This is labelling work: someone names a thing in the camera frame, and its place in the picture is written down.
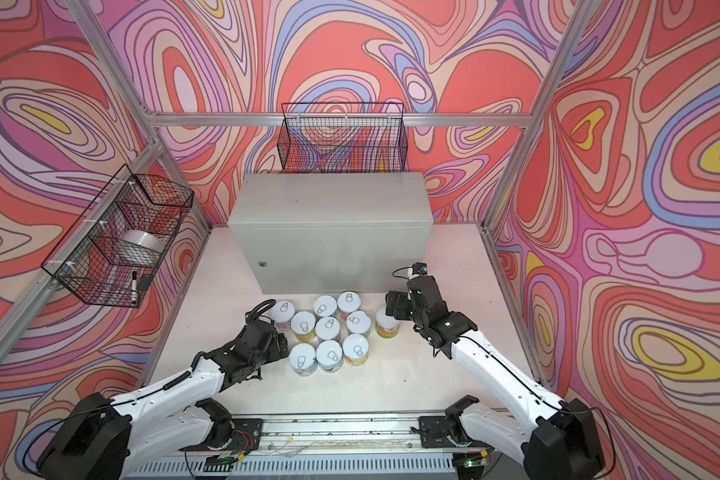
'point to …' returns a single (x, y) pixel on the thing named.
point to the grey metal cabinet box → (328, 233)
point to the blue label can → (325, 305)
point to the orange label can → (349, 302)
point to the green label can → (358, 322)
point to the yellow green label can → (386, 327)
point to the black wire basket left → (110, 252)
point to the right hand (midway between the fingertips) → (402, 303)
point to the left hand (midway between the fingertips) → (280, 343)
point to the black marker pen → (134, 288)
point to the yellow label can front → (355, 349)
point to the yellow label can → (303, 325)
